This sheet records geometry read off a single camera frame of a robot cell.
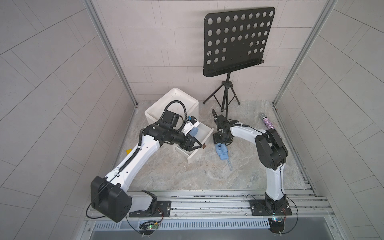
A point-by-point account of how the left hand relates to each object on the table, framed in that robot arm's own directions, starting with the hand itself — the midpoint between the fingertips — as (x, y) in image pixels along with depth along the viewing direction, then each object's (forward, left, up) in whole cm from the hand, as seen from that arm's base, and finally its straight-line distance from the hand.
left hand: (199, 142), depth 71 cm
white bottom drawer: (+12, -3, -15) cm, 20 cm away
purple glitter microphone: (+25, -48, -17) cm, 57 cm away
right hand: (+14, -12, -23) cm, 29 cm away
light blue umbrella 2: (+5, -14, -18) cm, 24 cm away
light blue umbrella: (+17, +3, -16) cm, 24 cm away
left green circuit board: (-32, +19, -20) cm, 42 cm away
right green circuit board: (-30, -36, -20) cm, 51 cm away
